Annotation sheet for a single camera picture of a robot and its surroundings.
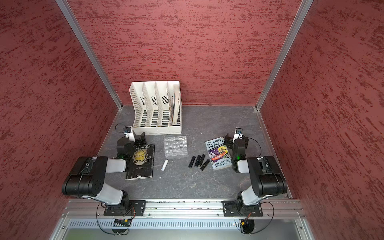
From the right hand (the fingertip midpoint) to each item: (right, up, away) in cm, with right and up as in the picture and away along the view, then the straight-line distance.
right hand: (234, 136), depth 94 cm
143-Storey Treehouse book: (-11, -11, -2) cm, 16 cm away
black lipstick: (-28, -16, -5) cm, 32 cm away
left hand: (-63, 0, -1) cm, 63 cm away
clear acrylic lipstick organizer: (-39, -7, +1) cm, 39 cm away
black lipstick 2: (-24, -15, -4) cm, 29 cm away
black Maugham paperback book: (-59, -16, -7) cm, 61 cm away
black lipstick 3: (-21, -14, -4) cm, 26 cm away
